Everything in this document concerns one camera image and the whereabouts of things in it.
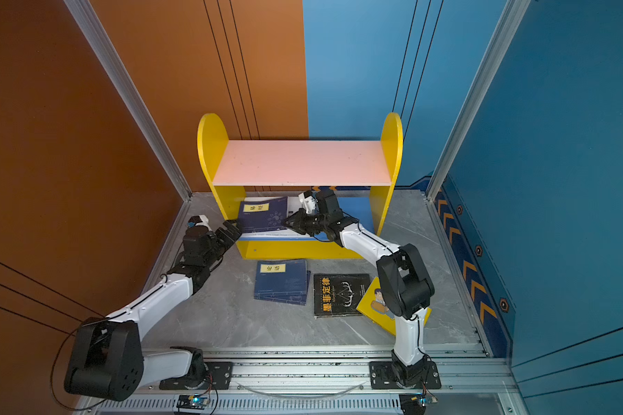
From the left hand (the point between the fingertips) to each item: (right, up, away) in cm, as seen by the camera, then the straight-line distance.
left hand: (236, 225), depth 86 cm
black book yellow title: (+35, -24, +2) cm, 42 cm away
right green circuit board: (+55, -49, -15) cm, 75 cm away
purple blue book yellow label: (+9, +3, +2) cm, 10 cm away
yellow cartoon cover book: (+46, -27, -2) cm, 54 cm away
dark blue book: (+15, -20, +5) cm, 25 cm away
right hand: (+15, 0, -2) cm, 15 cm away
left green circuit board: (-6, -49, -16) cm, 51 cm away
